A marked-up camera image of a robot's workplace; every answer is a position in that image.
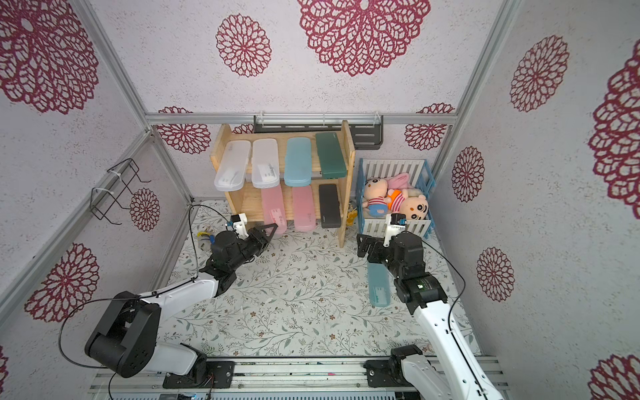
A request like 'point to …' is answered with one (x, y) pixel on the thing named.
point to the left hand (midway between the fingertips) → (278, 226)
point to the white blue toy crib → (371, 193)
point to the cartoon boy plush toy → (414, 207)
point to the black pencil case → (330, 206)
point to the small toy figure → (205, 241)
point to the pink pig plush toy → (400, 182)
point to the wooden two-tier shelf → (248, 199)
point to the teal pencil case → (379, 284)
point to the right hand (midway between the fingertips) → (374, 240)
